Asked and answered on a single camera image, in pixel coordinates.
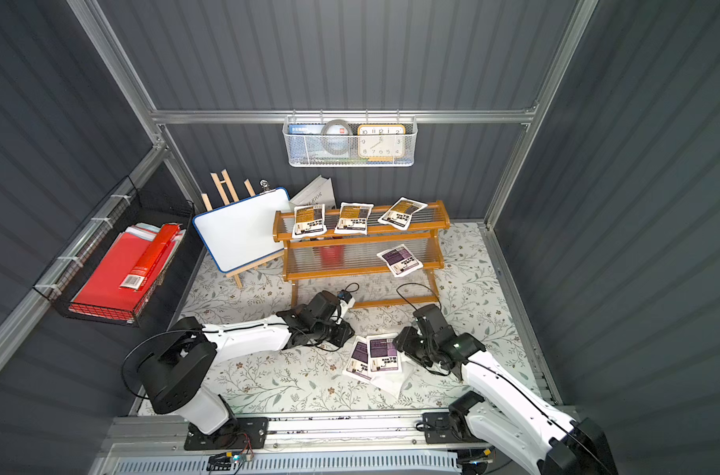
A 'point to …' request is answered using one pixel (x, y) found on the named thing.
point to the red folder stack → (102, 294)
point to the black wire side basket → (127, 206)
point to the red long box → (152, 258)
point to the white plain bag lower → (391, 382)
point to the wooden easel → (234, 273)
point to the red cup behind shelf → (332, 255)
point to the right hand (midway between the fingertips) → (399, 347)
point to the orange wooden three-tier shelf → (358, 240)
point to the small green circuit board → (222, 461)
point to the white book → (317, 192)
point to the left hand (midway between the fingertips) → (355, 335)
